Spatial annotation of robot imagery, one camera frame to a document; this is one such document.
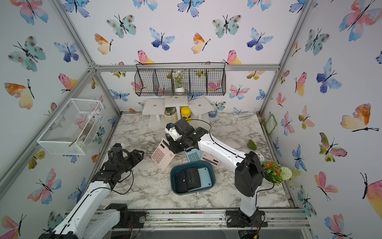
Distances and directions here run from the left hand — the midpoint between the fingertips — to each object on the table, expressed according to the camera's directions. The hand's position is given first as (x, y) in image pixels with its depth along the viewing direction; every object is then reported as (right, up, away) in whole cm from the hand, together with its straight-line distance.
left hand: (142, 153), depth 83 cm
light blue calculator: (+35, -15, +3) cm, 38 cm away
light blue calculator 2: (+29, -4, +12) cm, 31 cm away
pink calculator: (+37, -4, +8) cm, 38 cm away
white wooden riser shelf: (+3, +29, +21) cm, 36 cm away
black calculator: (+25, -14, -1) cm, 29 cm away
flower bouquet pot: (+68, -8, -12) cm, 69 cm away
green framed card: (+85, +17, +28) cm, 91 cm away
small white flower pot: (+19, +43, +11) cm, 49 cm away
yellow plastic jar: (+23, +25, +21) cm, 40 cm away
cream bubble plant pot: (+11, +23, +27) cm, 37 cm away
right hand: (+16, +4, -4) cm, 17 cm away
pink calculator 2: (+12, -1, -3) cm, 13 cm away
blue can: (+42, +24, +33) cm, 59 cm away
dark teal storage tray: (+18, -10, +3) cm, 21 cm away
